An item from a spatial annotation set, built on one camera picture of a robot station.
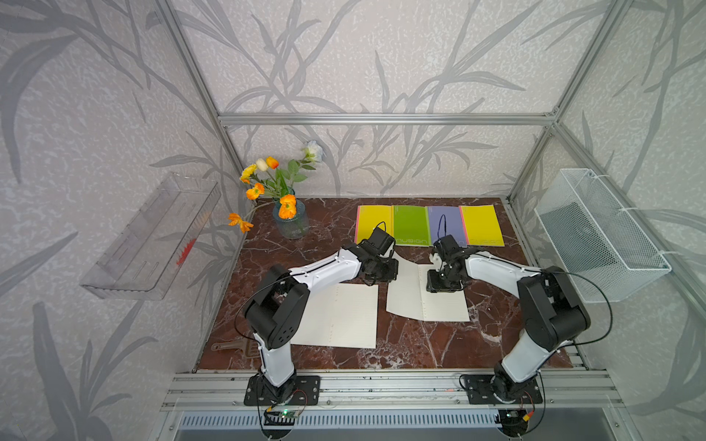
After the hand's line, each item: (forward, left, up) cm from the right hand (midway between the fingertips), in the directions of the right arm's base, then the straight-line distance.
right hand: (431, 285), depth 93 cm
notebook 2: (-10, +30, 0) cm, 31 cm away
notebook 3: (-3, +8, 0) cm, 9 cm away
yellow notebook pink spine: (+28, -25, -1) cm, 37 cm away
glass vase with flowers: (+27, +54, +23) cm, 65 cm away
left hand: (0, +12, +7) cm, 14 cm away
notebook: (+32, +21, -1) cm, 38 cm away
